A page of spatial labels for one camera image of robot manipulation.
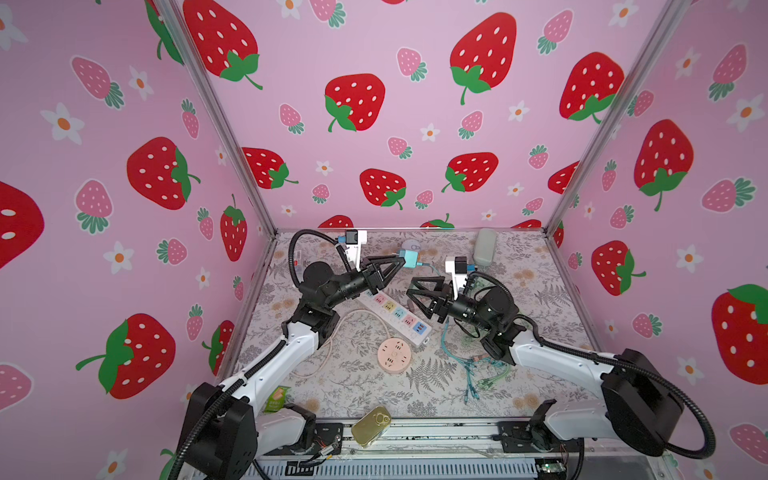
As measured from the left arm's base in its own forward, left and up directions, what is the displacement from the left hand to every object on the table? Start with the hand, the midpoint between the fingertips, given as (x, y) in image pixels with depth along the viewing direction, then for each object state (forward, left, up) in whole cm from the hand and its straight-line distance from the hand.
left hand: (402, 263), depth 66 cm
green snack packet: (-20, +34, -35) cm, 53 cm away
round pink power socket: (-8, +2, -33) cm, 34 cm away
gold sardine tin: (-26, +7, -32) cm, 42 cm away
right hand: (-3, -2, -5) cm, 6 cm away
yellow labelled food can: (+32, -4, -28) cm, 43 cm away
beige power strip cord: (-14, +14, -6) cm, 21 cm away
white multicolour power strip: (+2, -3, -33) cm, 33 cm away
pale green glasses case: (+36, -33, -34) cm, 60 cm away
